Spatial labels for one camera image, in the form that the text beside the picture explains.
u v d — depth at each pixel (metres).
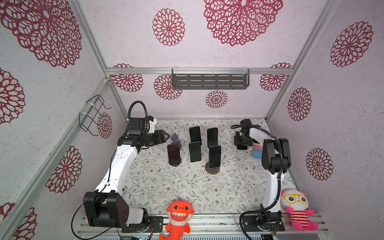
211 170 0.92
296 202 0.74
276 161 0.57
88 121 0.76
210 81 1.00
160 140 0.69
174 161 0.95
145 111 0.70
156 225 0.73
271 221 0.66
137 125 0.61
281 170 0.55
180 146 1.03
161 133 0.71
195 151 0.88
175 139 0.99
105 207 0.40
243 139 0.90
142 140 0.66
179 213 0.70
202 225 0.76
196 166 0.94
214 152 0.84
